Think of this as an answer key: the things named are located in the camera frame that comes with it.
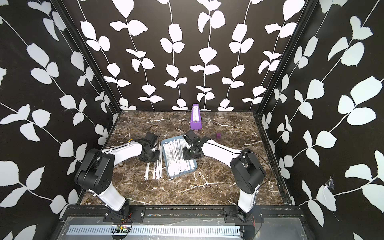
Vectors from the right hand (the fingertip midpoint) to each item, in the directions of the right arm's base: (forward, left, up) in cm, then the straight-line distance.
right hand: (183, 154), depth 88 cm
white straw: (-2, +5, -6) cm, 8 cm away
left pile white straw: (-9, +16, -7) cm, 20 cm away
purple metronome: (+27, -7, -3) cm, 28 cm away
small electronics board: (-37, +28, -8) cm, 47 cm away
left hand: (+1, +18, -6) cm, 19 cm away
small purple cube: (+19, -23, -6) cm, 30 cm away
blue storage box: (-1, -6, -6) cm, 9 cm away
